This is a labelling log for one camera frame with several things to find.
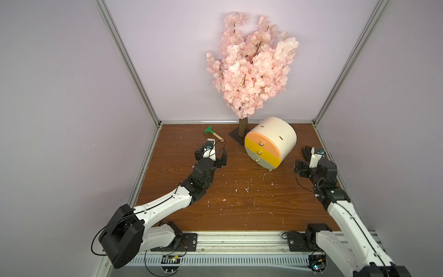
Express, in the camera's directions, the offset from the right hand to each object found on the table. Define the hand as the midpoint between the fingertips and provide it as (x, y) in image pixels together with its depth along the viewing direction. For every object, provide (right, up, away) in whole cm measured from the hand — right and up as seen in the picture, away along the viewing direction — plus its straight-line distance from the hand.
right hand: (308, 157), depth 79 cm
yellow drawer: (-20, +2, +8) cm, 22 cm away
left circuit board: (-63, -44, -8) cm, 77 cm away
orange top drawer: (-20, +7, +3) cm, 22 cm away
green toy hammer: (-50, +15, +34) cm, 62 cm away
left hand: (-44, +5, -1) cm, 44 cm away
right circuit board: (-1, -42, -10) cm, 44 cm away
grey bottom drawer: (-20, -4, +13) cm, 24 cm away
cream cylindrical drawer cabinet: (-10, +12, +8) cm, 18 cm away
